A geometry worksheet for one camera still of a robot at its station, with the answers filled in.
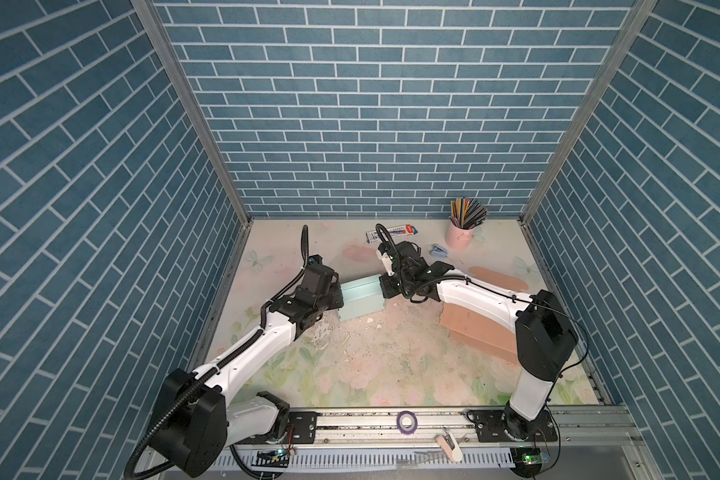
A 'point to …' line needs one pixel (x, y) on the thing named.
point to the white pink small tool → (450, 446)
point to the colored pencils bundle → (467, 213)
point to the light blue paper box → (361, 297)
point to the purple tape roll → (414, 422)
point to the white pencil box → (395, 231)
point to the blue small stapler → (438, 251)
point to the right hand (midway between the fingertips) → (377, 280)
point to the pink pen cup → (458, 238)
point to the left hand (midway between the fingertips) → (340, 290)
